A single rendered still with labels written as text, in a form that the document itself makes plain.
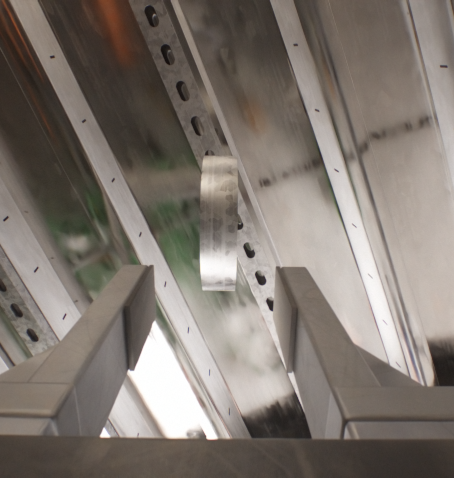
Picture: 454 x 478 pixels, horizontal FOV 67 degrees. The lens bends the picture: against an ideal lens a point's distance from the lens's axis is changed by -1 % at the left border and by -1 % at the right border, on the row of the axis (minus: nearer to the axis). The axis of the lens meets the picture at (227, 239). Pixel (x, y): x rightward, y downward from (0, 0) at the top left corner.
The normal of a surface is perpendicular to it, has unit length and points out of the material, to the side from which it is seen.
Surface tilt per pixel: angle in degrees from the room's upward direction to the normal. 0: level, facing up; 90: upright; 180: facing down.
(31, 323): 180
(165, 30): 180
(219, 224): 167
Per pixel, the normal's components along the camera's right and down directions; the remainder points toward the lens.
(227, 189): 0.01, -0.40
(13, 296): 0.00, 0.27
